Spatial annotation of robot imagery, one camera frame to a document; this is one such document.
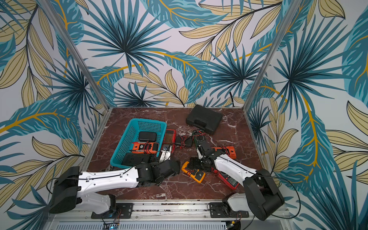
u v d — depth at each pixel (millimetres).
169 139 973
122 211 729
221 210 733
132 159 876
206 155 686
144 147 916
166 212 748
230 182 796
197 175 825
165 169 560
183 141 950
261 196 418
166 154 663
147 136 1014
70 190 396
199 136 984
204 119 1058
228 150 924
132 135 980
